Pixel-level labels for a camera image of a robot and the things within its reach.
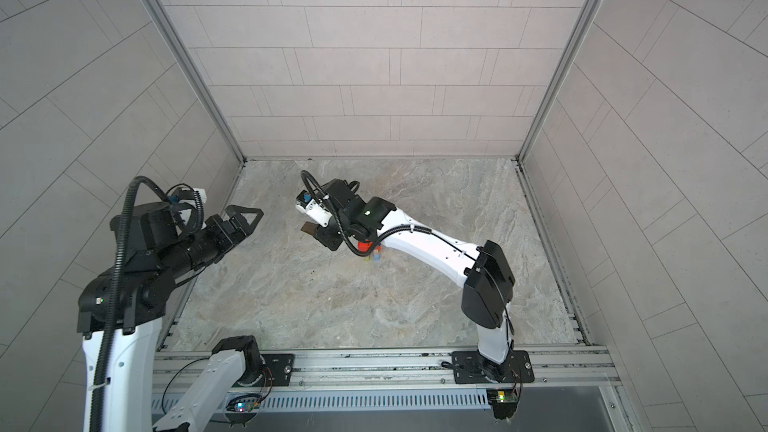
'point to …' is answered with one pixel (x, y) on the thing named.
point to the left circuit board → (242, 409)
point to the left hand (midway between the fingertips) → (260, 218)
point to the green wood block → (367, 259)
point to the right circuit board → (504, 402)
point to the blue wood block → (376, 257)
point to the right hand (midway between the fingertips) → (319, 232)
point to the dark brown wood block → (310, 228)
